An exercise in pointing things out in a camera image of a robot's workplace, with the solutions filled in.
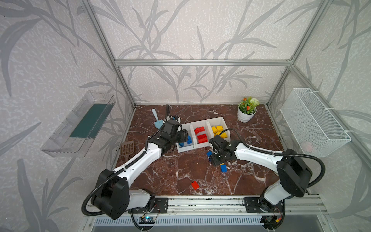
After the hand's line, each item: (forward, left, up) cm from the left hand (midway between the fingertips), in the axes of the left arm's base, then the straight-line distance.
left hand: (187, 128), depth 84 cm
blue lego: (-1, -1, -14) cm, 14 cm away
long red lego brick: (+1, -10, -14) cm, 17 cm away
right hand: (-11, -17, -13) cm, 24 cm away
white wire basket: (-13, -57, +19) cm, 62 cm away
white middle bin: (+6, -10, -16) cm, 20 cm away
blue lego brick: (-3, +4, -15) cm, 15 cm away
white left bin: (+8, -1, -11) cm, 14 cm away
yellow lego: (+10, -22, -14) cm, 28 cm away
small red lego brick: (+9, -8, -15) cm, 19 cm away
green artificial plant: (+21, -42, -2) cm, 47 cm away
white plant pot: (+18, -42, -12) cm, 47 cm away
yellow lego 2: (+9, -18, -14) cm, 25 cm away
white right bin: (+11, -20, -14) cm, 27 cm away
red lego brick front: (-27, -5, -17) cm, 32 cm away
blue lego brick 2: (-18, -22, -15) cm, 32 cm away
